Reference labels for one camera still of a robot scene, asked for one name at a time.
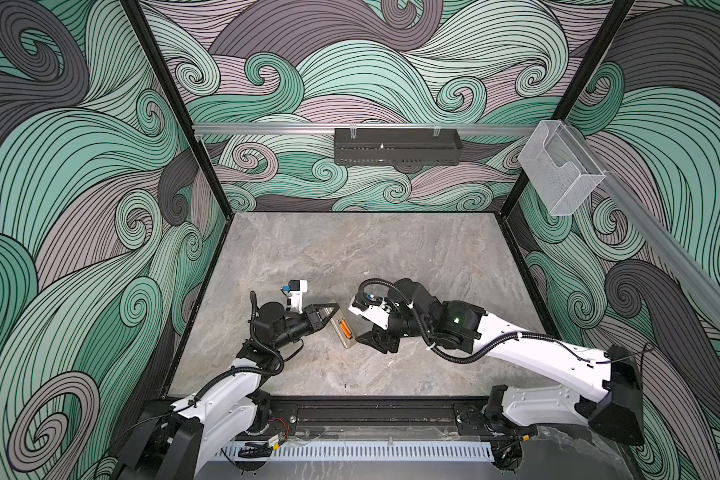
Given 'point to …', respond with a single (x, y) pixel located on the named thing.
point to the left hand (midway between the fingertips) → (339, 308)
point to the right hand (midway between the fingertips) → (362, 328)
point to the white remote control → (335, 320)
